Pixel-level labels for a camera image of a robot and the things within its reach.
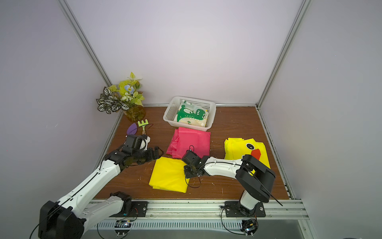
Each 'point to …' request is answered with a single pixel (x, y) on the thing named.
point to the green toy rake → (143, 124)
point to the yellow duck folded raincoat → (236, 148)
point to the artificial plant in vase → (127, 98)
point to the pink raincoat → (198, 141)
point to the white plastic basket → (171, 109)
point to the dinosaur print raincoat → (189, 113)
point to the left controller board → (122, 227)
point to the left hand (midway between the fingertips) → (160, 154)
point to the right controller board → (249, 226)
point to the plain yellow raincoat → (168, 174)
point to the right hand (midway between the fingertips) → (186, 170)
